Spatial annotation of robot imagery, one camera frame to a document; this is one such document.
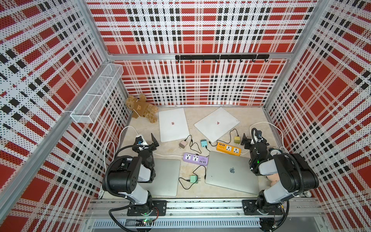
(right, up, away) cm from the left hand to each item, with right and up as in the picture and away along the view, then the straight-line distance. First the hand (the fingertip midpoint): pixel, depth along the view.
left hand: (147, 135), depth 88 cm
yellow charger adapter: (+59, -4, +9) cm, 60 cm away
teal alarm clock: (+81, -11, +2) cm, 82 cm away
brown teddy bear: (-13, +20, +22) cm, 32 cm away
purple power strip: (+30, -14, 0) cm, 33 cm away
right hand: (+68, +1, +4) cm, 68 cm away
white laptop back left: (+13, +6, +20) cm, 25 cm away
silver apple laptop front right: (+52, -22, -2) cm, 56 cm away
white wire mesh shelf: (-37, +19, +2) cm, 42 cm away
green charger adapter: (+29, -24, -6) cm, 38 cm away
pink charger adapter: (+21, -7, +8) cm, 24 cm away
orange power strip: (+52, -9, +5) cm, 53 cm away
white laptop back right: (+47, +7, +25) cm, 54 cm away
